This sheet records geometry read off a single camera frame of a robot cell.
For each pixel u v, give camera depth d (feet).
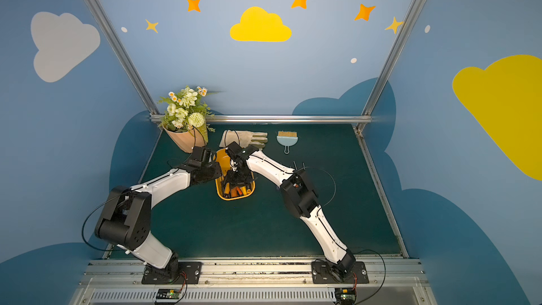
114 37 2.76
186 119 2.90
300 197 1.96
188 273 2.45
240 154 2.37
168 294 2.35
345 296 2.40
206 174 2.68
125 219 1.50
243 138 3.84
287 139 3.78
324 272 2.46
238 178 2.76
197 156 2.45
